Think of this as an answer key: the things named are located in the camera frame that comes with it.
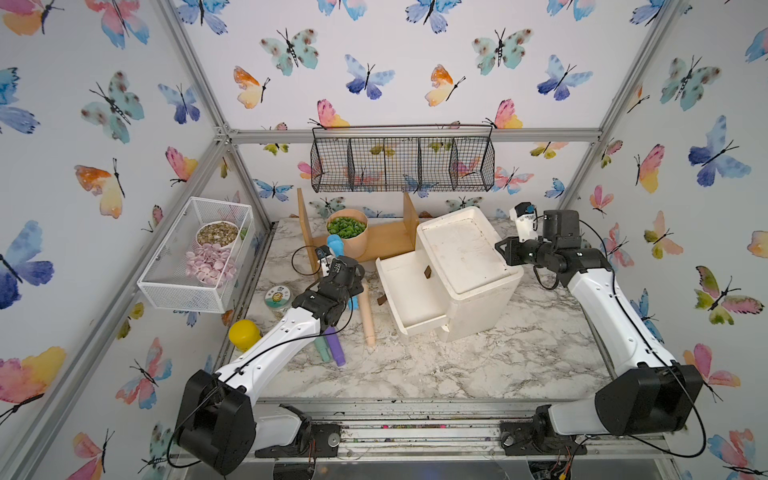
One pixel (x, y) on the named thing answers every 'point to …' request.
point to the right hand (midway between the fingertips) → (505, 241)
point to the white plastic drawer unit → (456, 272)
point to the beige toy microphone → (367, 317)
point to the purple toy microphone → (335, 346)
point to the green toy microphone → (321, 345)
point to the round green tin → (277, 296)
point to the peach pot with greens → (352, 225)
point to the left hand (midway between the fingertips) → (354, 273)
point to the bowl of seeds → (222, 233)
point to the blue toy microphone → (337, 247)
